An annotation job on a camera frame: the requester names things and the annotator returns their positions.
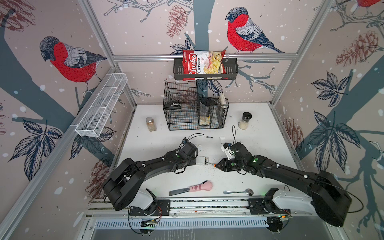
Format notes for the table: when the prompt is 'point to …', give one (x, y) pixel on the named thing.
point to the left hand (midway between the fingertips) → (193, 159)
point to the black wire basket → (183, 110)
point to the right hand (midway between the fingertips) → (216, 168)
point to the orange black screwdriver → (214, 165)
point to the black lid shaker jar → (243, 124)
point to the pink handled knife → (205, 185)
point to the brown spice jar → (151, 124)
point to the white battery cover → (222, 139)
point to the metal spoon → (248, 191)
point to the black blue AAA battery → (207, 137)
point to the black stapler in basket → (172, 105)
